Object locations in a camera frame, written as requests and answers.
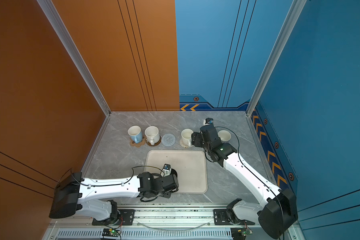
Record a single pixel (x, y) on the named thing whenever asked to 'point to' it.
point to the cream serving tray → (191, 166)
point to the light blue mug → (135, 133)
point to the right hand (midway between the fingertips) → (196, 135)
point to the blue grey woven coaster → (168, 139)
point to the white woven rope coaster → (184, 145)
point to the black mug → (173, 171)
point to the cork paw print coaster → (139, 144)
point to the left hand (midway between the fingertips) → (170, 189)
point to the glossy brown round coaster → (155, 144)
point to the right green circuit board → (240, 233)
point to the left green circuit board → (110, 232)
